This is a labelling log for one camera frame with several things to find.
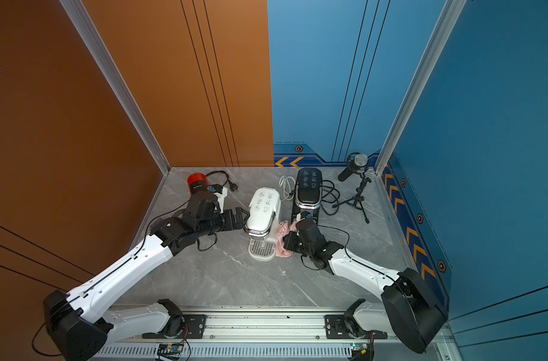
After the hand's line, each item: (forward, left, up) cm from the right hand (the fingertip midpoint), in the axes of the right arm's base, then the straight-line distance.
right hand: (282, 238), depth 85 cm
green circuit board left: (-34, +36, -12) cm, 51 cm away
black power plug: (+35, +26, -10) cm, 45 cm away
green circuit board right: (-34, -25, -10) cm, 43 cm away
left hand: (+2, +14, +14) cm, 20 cm away
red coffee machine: (+23, +37, +9) cm, 45 cm away
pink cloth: (+2, 0, +2) cm, 3 cm away
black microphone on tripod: (+25, -30, +16) cm, 42 cm away
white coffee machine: (-2, +7, +14) cm, 16 cm away
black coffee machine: (+12, -9, +13) cm, 20 cm away
